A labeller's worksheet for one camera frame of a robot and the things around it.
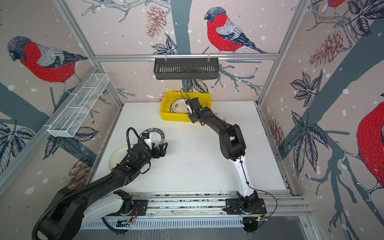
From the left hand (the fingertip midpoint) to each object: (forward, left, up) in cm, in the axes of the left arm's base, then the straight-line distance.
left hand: (160, 143), depth 84 cm
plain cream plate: (-1, +29, -12) cm, 32 cm away
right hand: (+24, -21, -5) cm, 32 cm away
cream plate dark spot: (+38, -8, -8) cm, 39 cm away
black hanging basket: (+53, -14, +16) cm, 57 cm away
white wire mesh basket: (+6, +43, +18) cm, 47 cm away
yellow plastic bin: (+40, -28, -3) cm, 49 cm away
